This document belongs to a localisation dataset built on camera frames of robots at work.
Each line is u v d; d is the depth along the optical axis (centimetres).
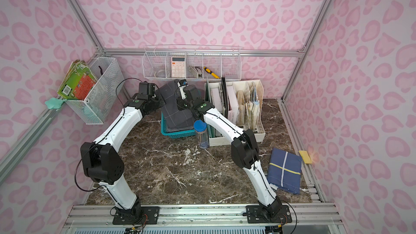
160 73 96
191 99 69
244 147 56
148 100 68
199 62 101
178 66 95
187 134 90
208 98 83
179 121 90
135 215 66
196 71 97
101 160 47
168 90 90
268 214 63
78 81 72
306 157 95
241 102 92
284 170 86
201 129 82
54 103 62
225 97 80
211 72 98
